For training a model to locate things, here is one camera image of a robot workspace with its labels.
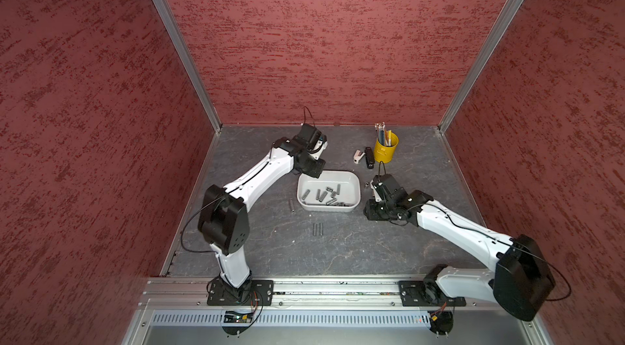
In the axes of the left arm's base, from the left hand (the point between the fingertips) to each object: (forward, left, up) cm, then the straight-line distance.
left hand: (314, 173), depth 86 cm
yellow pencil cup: (+15, -29, -7) cm, 34 cm away
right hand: (-13, -19, -7) cm, 24 cm away
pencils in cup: (+20, -29, -2) cm, 35 cm away
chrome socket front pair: (-15, -3, -14) cm, 21 cm away
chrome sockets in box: (0, -4, -14) cm, 15 cm away
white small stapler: (+18, -19, -12) cm, 29 cm away
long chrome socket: (-6, +9, -14) cm, 18 cm away
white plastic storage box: (0, -15, -14) cm, 20 cm away
